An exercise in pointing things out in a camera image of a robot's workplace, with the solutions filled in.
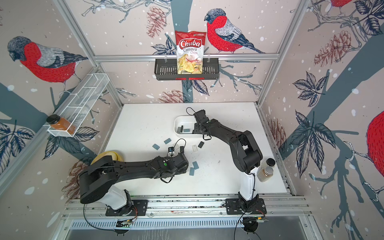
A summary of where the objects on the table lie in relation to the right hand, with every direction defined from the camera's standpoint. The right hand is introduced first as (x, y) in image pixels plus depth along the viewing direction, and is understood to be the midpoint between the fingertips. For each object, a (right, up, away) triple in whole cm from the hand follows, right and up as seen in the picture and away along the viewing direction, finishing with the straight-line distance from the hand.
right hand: (198, 128), depth 98 cm
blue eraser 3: (-2, -22, -10) cm, 24 cm away
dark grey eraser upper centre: (-11, -14, -3) cm, 18 cm away
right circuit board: (+26, -42, -28) cm, 57 cm away
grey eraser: (-14, -2, +6) cm, 15 cm away
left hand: (-9, -22, -12) cm, 26 cm away
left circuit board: (-37, -44, -26) cm, 64 cm away
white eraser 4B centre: (-3, -13, -3) cm, 14 cm away
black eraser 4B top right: (+2, -11, 0) cm, 11 cm away
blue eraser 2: (-28, -12, -1) cm, 31 cm away
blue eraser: (-21, -9, +1) cm, 22 cm away
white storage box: (-11, +1, +8) cm, 14 cm away
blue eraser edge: (-8, -2, +6) cm, 11 cm away
